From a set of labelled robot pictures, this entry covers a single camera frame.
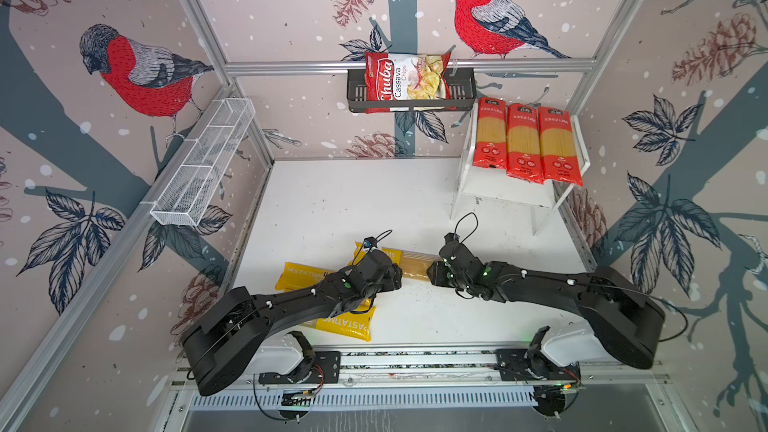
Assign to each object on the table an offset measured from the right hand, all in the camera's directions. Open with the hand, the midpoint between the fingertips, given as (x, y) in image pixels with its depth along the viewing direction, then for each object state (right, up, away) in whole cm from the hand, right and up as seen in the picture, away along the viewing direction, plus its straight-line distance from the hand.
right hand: (427, 278), depth 87 cm
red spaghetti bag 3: (+32, +36, -13) cm, 50 cm away
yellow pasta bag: (-40, 0, +2) cm, 40 cm away
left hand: (-9, +2, -3) cm, 10 cm away
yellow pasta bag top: (-5, +4, +3) cm, 7 cm away
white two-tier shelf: (+36, +24, +2) cm, 43 cm away
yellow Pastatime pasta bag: (-21, -9, -9) cm, 24 cm away
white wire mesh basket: (-63, +35, -8) cm, 72 cm away
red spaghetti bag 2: (+23, +37, -12) cm, 46 cm away
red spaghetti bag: (+15, +37, -13) cm, 42 cm away
